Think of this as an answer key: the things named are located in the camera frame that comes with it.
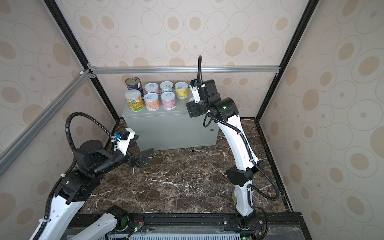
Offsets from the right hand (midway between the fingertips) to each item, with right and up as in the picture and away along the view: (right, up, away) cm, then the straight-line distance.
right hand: (195, 103), depth 71 cm
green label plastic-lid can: (+21, -48, +8) cm, 53 cm away
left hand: (-19, -18, -12) cm, 29 cm away
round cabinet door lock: (+10, -12, +20) cm, 26 cm away
